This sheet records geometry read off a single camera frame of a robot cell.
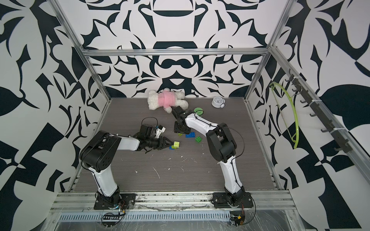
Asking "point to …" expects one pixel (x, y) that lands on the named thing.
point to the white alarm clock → (218, 102)
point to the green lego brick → (198, 138)
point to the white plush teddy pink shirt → (166, 99)
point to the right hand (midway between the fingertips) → (178, 128)
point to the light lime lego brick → (176, 144)
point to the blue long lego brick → (191, 134)
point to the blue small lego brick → (170, 147)
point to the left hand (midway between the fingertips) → (170, 143)
